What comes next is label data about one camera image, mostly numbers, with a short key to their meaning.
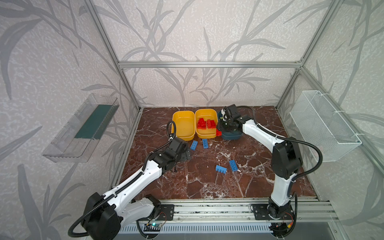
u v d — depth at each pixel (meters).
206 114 1.16
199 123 1.06
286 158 0.50
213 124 1.13
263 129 0.58
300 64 0.94
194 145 0.97
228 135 1.02
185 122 1.11
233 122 0.69
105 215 0.38
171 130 0.99
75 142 0.63
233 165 0.89
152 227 0.72
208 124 1.10
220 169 0.86
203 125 1.05
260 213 0.73
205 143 0.99
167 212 0.74
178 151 0.62
